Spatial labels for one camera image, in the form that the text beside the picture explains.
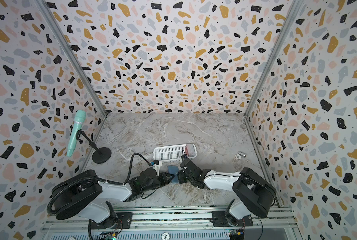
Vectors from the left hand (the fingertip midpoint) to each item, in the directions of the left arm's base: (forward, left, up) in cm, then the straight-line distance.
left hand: (177, 175), depth 82 cm
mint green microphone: (+19, +48, +25) cm, 57 cm away
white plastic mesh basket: (+19, +3, -8) cm, 21 cm away
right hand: (+3, +1, -3) cm, 4 cm away
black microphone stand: (+16, +50, -6) cm, 53 cm away
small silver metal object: (+16, -40, -7) cm, 44 cm away
